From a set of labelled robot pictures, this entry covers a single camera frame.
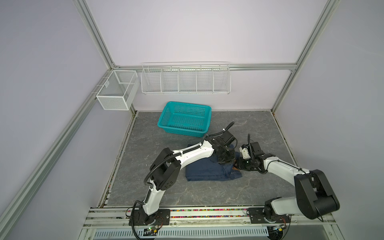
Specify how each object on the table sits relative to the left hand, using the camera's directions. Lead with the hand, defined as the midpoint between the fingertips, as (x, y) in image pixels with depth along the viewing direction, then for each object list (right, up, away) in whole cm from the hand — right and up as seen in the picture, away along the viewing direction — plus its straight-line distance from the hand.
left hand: (236, 164), depth 80 cm
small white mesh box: (-75, +45, +21) cm, 90 cm away
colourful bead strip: (-15, -25, -5) cm, 30 cm away
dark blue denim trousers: (-13, -4, +5) cm, 15 cm away
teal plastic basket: (-30, +26, +35) cm, 53 cm away
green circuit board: (-45, -31, -8) cm, 55 cm away
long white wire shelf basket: (-32, +54, +20) cm, 66 cm away
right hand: (+3, -3, +10) cm, 11 cm away
